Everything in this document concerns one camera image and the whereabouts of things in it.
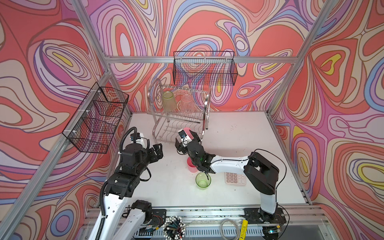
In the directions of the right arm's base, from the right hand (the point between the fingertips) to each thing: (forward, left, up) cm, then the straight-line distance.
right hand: (184, 137), depth 85 cm
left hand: (-11, +12, +10) cm, 19 cm away
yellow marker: (-43, -27, -15) cm, 54 cm away
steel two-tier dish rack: (+11, +4, +13) cm, 17 cm away
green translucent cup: (+13, +8, +15) cm, 21 cm away
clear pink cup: (+10, -2, +17) cm, 19 cm away
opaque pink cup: (+2, -2, +4) cm, 5 cm away
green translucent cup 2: (-20, -10, -16) cm, 27 cm away
